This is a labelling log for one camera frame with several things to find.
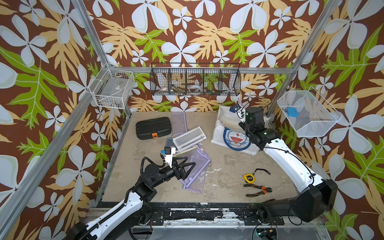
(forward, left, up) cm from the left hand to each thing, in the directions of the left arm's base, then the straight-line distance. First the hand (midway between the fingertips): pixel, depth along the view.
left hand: (191, 160), depth 70 cm
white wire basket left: (+41, +47, +11) cm, 63 cm away
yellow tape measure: (-1, -34, -21) cm, 40 cm away
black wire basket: (+54, -2, +9) cm, 54 cm away
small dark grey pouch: (+24, +15, -23) cm, 36 cm away
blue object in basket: (+30, -59, +3) cm, 67 cm away
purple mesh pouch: (+40, +9, -22) cm, 47 cm away
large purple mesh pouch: (-2, -2, -22) cm, 22 cm away
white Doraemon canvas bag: (+23, -23, -10) cm, 34 cm away
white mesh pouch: (+28, -2, -20) cm, 34 cm away
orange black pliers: (-8, -41, -22) cm, 47 cm away
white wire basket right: (+21, -65, +8) cm, 69 cm away
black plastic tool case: (+34, +27, -19) cm, 48 cm away
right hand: (+24, -31, +8) cm, 40 cm away
